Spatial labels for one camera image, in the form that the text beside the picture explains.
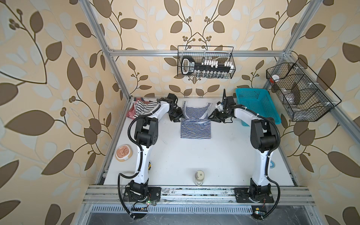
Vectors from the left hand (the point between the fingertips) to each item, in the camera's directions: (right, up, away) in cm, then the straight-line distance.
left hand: (181, 116), depth 100 cm
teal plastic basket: (+65, +13, +17) cm, 69 cm away
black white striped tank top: (-32, +6, +6) cm, 33 cm away
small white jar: (+10, -30, -29) cm, 43 cm away
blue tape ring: (+56, -29, -16) cm, 65 cm away
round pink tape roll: (-36, -23, -13) cm, 45 cm away
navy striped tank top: (+10, -4, +2) cm, 11 cm away
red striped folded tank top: (-37, +2, +3) cm, 37 cm away
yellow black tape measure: (-19, -29, -17) cm, 39 cm away
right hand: (+20, -2, 0) cm, 21 cm away
